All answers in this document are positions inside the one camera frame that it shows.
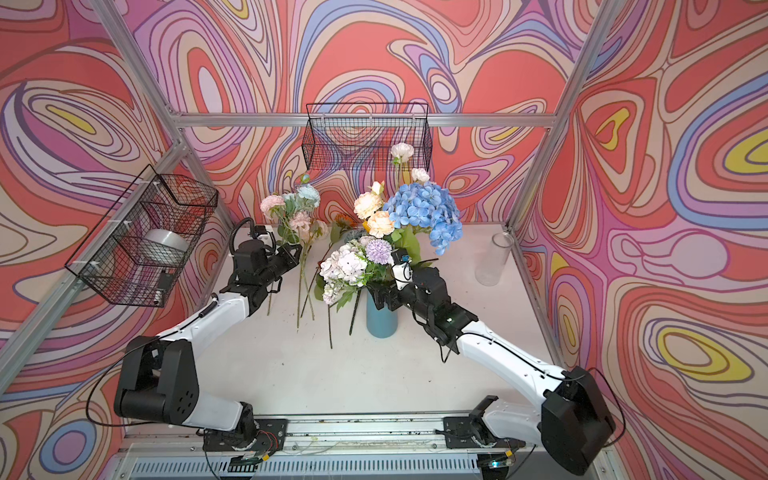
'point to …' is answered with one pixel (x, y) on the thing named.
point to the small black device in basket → (163, 288)
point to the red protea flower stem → (344, 221)
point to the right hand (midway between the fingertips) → (384, 282)
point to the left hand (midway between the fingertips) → (304, 243)
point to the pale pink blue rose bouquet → (300, 223)
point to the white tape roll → (164, 246)
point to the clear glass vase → (491, 265)
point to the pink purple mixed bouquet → (356, 264)
